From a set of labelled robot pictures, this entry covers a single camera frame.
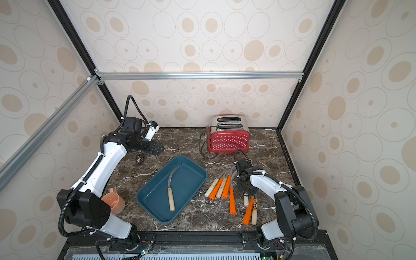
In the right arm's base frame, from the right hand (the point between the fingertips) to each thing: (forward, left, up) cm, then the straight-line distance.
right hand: (249, 189), depth 89 cm
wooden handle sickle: (0, +21, +2) cm, 21 cm away
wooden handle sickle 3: (-5, +43, +2) cm, 43 cm away
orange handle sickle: (-5, +21, +1) cm, 21 cm away
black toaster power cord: (+28, +30, +9) cm, 42 cm away
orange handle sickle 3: (-11, +9, 0) cm, 14 cm away
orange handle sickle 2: (-3, +13, +1) cm, 14 cm away
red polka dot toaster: (+26, +12, +17) cm, 34 cm away
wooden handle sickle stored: (-6, +3, 0) cm, 6 cm away
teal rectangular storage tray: (+4, +37, -2) cm, 37 cm away
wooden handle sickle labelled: (-14, -1, 0) cm, 14 cm away
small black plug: (+15, +65, +3) cm, 67 cm away
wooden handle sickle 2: (+3, +15, +1) cm, 15 cm away
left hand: (+12, +47, +24) cm, 54 cm away
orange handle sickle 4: (-13, +2, 0) cm, 13 cm away
